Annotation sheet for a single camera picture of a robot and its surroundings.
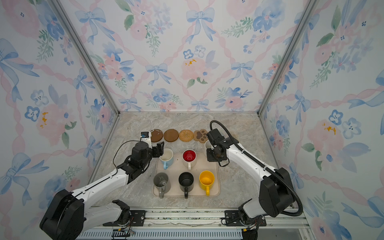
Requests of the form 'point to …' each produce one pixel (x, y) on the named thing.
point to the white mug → (208, 145)
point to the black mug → (186, 181)
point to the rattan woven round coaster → (186, 135)
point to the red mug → (189, 157)
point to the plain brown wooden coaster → (171, 135)
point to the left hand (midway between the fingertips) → (158, 141)
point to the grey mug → (161, 181)
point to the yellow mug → (206, 179)
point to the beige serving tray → (177, 166)
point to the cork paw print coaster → (200, 135)
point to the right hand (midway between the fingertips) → (211, 156)
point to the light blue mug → (167, 158)
